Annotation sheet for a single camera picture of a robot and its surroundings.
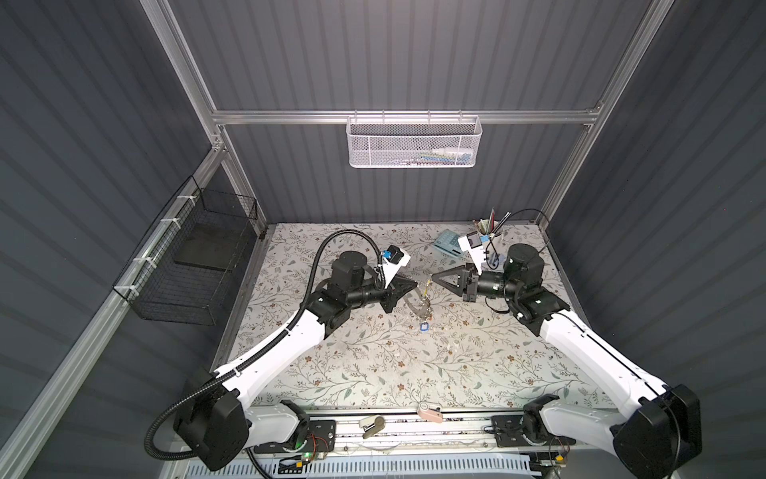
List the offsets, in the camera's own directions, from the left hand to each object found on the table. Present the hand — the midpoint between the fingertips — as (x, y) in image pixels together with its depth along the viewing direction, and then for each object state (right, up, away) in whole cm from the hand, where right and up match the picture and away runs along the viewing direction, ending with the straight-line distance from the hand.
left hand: (416, 283), depth 72 cm
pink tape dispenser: (+4, -34, +3) cm, 34 cm away
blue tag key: (+3, -13, +9) cm, 16 cm away
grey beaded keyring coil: (+3, -9, +4) cm, 10 cm away
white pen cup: (+29, +15, +33) cm, 46 cm away
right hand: (+5, 0, -4) cm, 6 cm away
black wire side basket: (-57, +5, 0) cm, 57 cm away
